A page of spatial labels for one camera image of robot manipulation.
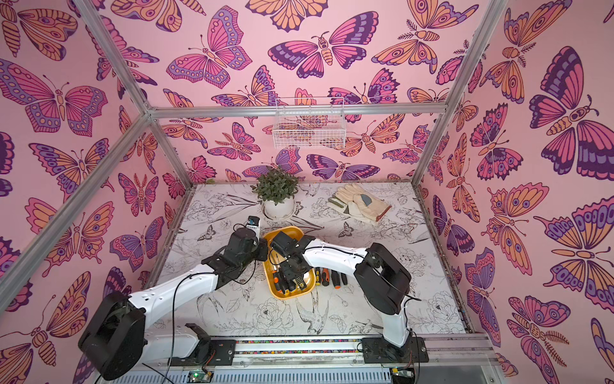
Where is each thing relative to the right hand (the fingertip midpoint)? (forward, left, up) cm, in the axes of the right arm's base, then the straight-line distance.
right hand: (288, 274), depth 87 cm
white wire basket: (+52, -5, +30) cm, 60 cm away
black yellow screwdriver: (0, -11, -1) cm, 11 cm away
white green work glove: (+32, -25, -1) cm, 41 cm away
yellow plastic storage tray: (-1, +4, +10) cm, 11 cm away
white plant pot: (+32, +7, -2) cm, 32 cm away
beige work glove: (+35, -35, -3) cm, 49 cm away
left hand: (+10, +7, +8) cm, 15 cm away
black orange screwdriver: (0, -13, -1) cm, 14 cm away
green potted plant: (+28, +6, +17) cm, 34 cm away
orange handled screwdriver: (-1, -17, -2) cm, 17 cm away
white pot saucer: (+27, +8, -2) cm, 28 cm away
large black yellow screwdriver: (-3, -5, -1) cm, 5 cm away
